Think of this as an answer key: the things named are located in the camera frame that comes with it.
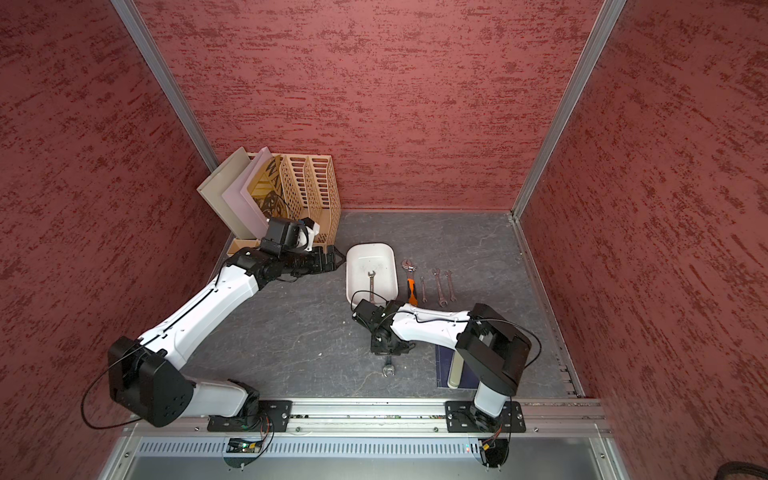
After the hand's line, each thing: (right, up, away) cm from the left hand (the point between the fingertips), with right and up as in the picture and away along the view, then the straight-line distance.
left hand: (331, 267), depth 80 cm
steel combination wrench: (+37, -5, +23) cm, 44 cm away
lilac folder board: (-29, +19, +7) cm, 36 cm away
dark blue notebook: (+32, -27, +3) cm, 41 cm away
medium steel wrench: (+33, -13, +15) cm, 38 cm away
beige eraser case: (+34, -28, -2) cm, 44 cm away
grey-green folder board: (-37, +25, +9) cm, 45 cm away
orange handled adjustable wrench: (+23, -9, +17) cm, 30 cm away
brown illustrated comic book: (-26, +25, +19) cm, 40 cm away
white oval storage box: (+9, -4, +21) cm, 23 cm away
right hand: (+15, -26, +4) cm, 31 cm away
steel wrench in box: (+10, -5, +20) cm, 23 cm away
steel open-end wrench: (+16, -28, +1) cm, 32 cm away
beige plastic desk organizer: (-14, +26, +30) cm, 42 cm away
